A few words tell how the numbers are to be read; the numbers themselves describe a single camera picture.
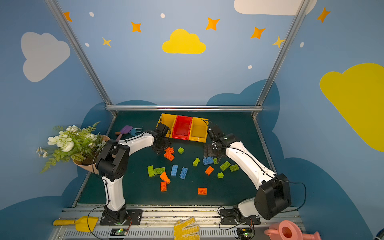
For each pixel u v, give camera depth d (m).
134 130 1.11
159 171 0.89
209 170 0.90
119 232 0.71
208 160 0.93
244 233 0.71
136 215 0.75
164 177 0.86
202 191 0.82
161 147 0.86
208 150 0.75
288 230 0.63
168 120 1.10
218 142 0.59
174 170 0.90
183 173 0.92
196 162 0.93
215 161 0.93
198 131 1.08
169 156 0.96
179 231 0.69
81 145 0.68
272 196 0.41
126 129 1.10
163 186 0.84
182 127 1.11
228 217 0.74
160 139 0.78
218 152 0.59
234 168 0.91
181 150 0.98
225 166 0.91
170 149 0.98
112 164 0.52
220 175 0.87
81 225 0.72
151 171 0.89
